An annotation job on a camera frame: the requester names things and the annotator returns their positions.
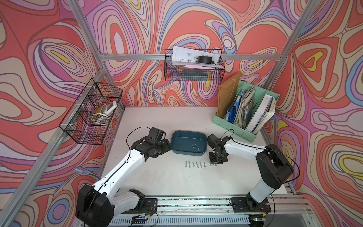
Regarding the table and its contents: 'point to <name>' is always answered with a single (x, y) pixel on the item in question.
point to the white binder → (260, 113)
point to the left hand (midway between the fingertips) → (169, 147)
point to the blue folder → (232, 112)
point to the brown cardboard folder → (226, 91)
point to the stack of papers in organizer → (245, 112)
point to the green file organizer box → (235, 129)
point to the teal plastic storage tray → (189, 143)
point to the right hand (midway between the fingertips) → (216, 165)
